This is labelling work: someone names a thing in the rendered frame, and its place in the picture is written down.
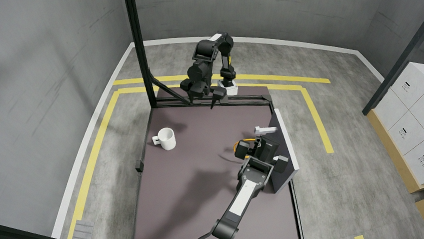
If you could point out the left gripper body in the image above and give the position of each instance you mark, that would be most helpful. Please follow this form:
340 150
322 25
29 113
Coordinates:
218 93

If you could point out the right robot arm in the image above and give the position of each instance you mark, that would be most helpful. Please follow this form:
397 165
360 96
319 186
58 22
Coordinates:
252 179

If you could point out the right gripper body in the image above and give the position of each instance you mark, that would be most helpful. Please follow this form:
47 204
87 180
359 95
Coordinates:
242 150

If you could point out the white mug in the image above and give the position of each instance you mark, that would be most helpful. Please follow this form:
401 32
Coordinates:
165 134

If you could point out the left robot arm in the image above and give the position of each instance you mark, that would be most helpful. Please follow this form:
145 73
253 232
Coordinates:
203 65

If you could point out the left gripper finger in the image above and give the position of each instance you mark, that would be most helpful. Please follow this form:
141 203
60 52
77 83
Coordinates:
213 102
189 95

